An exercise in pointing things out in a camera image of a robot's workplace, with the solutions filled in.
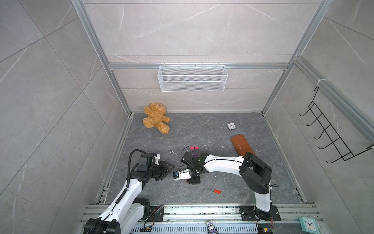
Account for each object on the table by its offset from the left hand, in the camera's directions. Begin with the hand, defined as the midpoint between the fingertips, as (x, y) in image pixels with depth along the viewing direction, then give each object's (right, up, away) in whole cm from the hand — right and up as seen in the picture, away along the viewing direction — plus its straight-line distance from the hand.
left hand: (174, 166), depth 82 cm
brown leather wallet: (+45, +10, +17) cm, 49 cm away
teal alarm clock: (+67, -25, -13) cm, 72 cm away
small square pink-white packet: (+41, +23, +28) cm, 54 cm away
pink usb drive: (+11, +8, +17) cm, 22 cm away
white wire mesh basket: (+11, +57, +19) cm, 61 cm away
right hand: (+9, -8, +4) cm, 13 cm away
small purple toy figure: (+19, -25, -15) cm, 35 cm away
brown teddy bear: (-17, +34, +27) cm, 46 cm away
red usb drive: (+25, -14, -1) cm, 28 cm away
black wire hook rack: (+73, +17, -19) cm, 78 cm away
